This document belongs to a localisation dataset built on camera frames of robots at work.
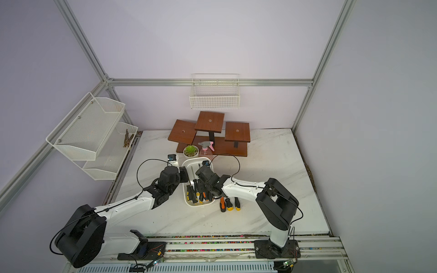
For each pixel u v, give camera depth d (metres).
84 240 0.41
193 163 0.90
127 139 0.98
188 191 0.86
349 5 0.68
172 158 0.75
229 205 0.85
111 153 0.93
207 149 0.96
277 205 0.46
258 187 0.50
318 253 0.74
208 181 0.67
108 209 0.47
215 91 0.96
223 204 0.85
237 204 0.86
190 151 0.98
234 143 1.11
